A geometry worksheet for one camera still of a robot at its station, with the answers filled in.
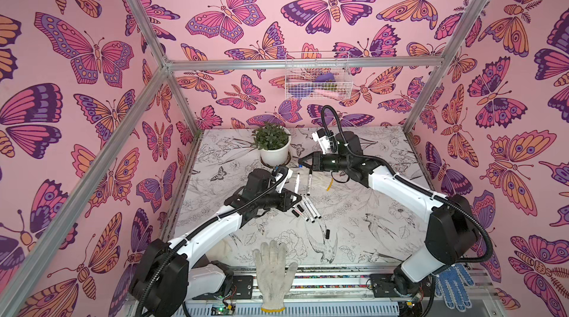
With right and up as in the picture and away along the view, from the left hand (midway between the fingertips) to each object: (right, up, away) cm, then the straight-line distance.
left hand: (301, 197), depth 78 cm
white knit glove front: (-9, -27, -2) cm, 28 cm away
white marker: (+6, -7, +14) cm, 16 cm away
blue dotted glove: (+49, -28, -5) cm, 57 cm away
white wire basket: (+8, +49, +18) cm, 53 cm away
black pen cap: (+11, -16, +7) cm, 20 cm away
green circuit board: (-26, -35, -6) cm, 45 cm away
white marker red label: (+5, +4, +22) cm, 23 cm away
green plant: (-13, +22, +14) cm, 29 cm away
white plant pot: (-9, +14, +23) cm, 28 cm away
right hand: (0, +13, 0) cm, 13 cm away
